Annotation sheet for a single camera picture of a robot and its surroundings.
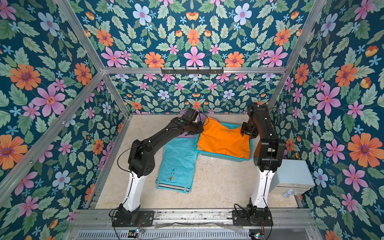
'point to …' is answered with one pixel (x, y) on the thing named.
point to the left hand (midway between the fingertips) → (205, 127)
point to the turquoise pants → (176, 171)
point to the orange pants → (216, 138)
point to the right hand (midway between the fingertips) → (247, 134)
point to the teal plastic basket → (226, 156)
